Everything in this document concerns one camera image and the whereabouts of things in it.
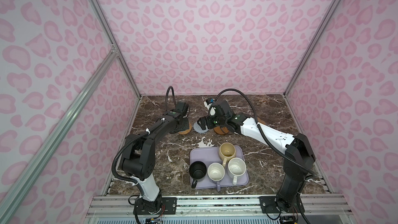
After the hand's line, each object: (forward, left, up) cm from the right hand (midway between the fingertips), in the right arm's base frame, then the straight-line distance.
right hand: (205, 117), depth 83 cm
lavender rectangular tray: (-13, -3, -19) cm, 23 cm away
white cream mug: (-20, -17, -18) cm, 32 cm away
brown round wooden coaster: (-9, -6, +2) cm, 11 cm away
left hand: (+3, +13, -10) cm, 17 cm away
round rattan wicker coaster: (+2, +12, -18) cm, 22 cm away
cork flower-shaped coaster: (+13, -37, -20) cm, 44 cm away
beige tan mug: (-11, -12, -17) cm, 24 cm away
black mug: (-22, +4, -17) cm, 28 cm away
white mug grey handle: (-23, -6, -17) cm, 29 cm away
